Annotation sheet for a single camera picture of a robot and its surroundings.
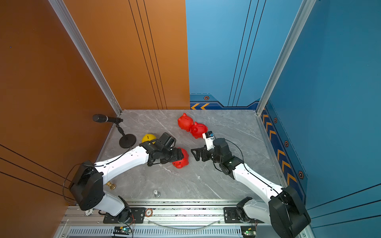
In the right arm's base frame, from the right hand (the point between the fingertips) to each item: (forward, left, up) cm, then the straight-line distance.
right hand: (198, 148), depth 82 cm
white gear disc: (-29, +57, -15) cm, 65 cm away
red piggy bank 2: (+25, +9, -6) cm, 27 cm away
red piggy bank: (-6, +11, -7) cm, 14 cm away
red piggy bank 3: (+17, +1, -5) cm, 18 cm away
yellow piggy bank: (+11, +32, -5) cm, 34 cm away
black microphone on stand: (+13, +49, -11) cm, 52 cm away
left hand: (-2, +11, -5) cm, 12 cm away
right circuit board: (-36, -24, -17) cm, 46 cm away
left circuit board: (-36, +38, -17) cm, 55 cm away
